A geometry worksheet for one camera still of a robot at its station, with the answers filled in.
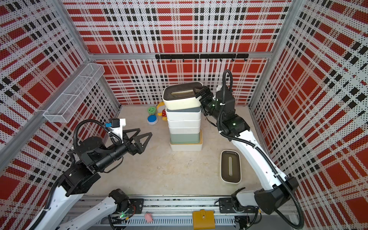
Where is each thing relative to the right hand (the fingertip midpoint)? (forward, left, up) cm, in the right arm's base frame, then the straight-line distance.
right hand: (196, 94), depth 65 cm
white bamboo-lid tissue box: (-5, +7, -21) cm, 23 cm away
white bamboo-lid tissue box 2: (-6, +5, -42) cm, 42 cm away
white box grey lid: (-3, +4, -10) cm, 12 cm away
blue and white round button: (+18, +33, -41) cm, 56 cm away
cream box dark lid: (-18, -21, -40) cm, 48 cm away
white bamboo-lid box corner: (-4, +2, -16) cm, 16 cm away
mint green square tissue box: (-4, +7, -32) cm, 33 cm away
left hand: (-17, +21, -7) cm, 27 cm away
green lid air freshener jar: (+25, +35, -39) cm, 58 cm away
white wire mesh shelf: (+16, +87, -22) cm, 91 cm away
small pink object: (-44, +24, -40) cm, 65 cm away
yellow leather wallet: (-45, -3, -42) cm, 61 cm away
